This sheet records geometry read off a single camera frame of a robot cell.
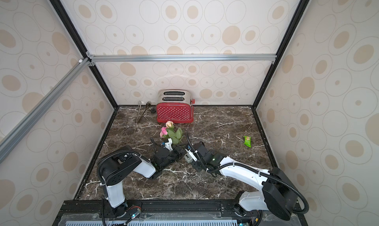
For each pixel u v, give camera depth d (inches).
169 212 28.7
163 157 27.2
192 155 29.0
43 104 24.9
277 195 16.2
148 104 46.0
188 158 34.5
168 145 33.4
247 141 38.6
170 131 36.3
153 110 45.3
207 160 24.2
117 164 20.2
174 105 38.2
